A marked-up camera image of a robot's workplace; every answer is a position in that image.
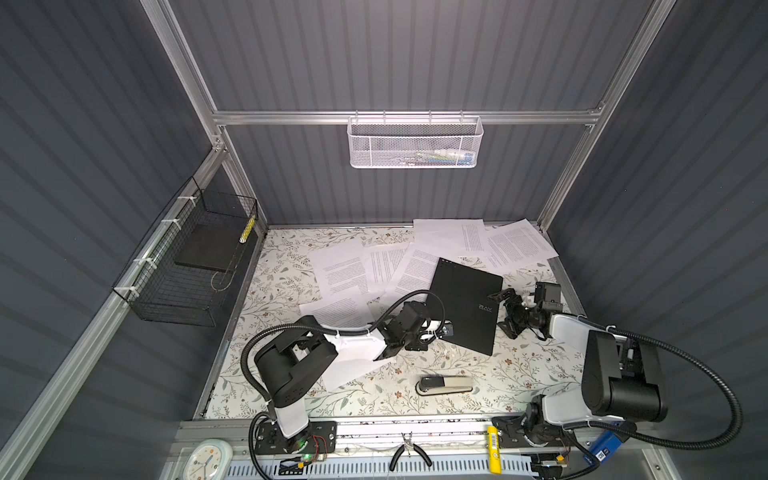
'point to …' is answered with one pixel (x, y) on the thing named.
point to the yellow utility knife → (495, 463)
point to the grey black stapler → (437, 385)
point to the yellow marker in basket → (247, 230)
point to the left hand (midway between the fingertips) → (423, 315)
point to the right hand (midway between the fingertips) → (497, 309)
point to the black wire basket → (187, 270)
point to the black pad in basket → (211, 246)
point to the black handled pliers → (409, 446)
